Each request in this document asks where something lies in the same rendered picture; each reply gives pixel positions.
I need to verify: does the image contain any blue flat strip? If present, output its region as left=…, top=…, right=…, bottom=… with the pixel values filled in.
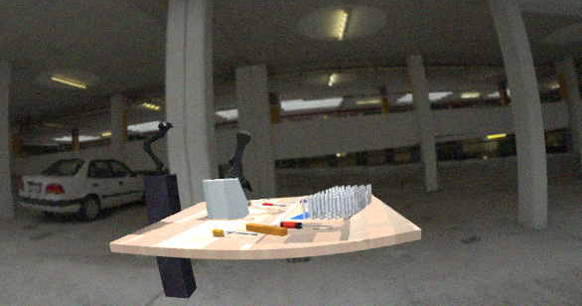
left=290, top=212, right=308, bottom=220

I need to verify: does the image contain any orange rectangular bar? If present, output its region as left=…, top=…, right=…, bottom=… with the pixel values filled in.
left=246, top=223, right=288, bottom=236

